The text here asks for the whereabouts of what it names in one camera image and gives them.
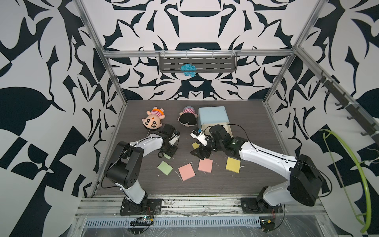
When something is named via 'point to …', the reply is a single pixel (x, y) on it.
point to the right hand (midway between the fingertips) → (194, 144)
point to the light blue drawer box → (209, 116)
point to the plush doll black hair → (188, 117)
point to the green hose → (369, 202)
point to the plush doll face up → (153, 120)
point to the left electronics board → (142, 220)
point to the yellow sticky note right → (233, 165)
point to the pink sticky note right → (205, 165)
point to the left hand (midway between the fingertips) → (169, 147)
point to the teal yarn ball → (189, 67)
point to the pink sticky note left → (186, 172)
